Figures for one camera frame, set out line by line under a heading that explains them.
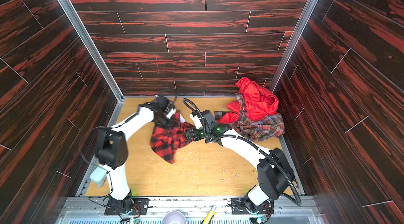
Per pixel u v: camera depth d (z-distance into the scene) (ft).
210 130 2.09
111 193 2.00
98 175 2.65
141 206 2.41
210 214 2.34
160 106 2.44
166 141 2.99
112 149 1.68
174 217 2.27
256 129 3.02
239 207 2.38
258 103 3.33
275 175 1.41
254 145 1.59
